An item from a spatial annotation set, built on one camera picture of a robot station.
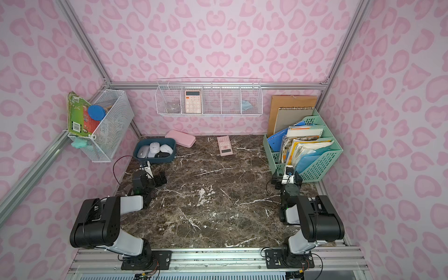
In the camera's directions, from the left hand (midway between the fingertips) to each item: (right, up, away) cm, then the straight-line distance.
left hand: (154, 170), depth 95 cm
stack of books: (+74, +13, -14) cm, 76 cm away
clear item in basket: (+10, +33, 0) cm, 35 cm away
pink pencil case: (+8, +19, +23) cm, 31 cm away
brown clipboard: (+67, +37, +1) cm, 77 cm away
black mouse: (-1, +8, +12) cm, 15 cm away
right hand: (+70, +1, -6) cm, 70 cm away
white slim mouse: (-5, +12, +12) cm, 18 cm away
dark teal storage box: (-18, +15, +17) cm, 29 cm away
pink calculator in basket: (+21, +37, 0) cm, 43 cm away
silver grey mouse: (-12, +9, +12) cm, 20 cm away
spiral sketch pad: (+73, +29, +3) cm, 78 cm away
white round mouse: (+1, +12, +15) cm, 19 cm away
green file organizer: (+66, +6, +3) cm, 66 cm away
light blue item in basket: (+50, +37, +5) cm, 62 cm away
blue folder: (+66, +16, +3) cm, 68 cm away
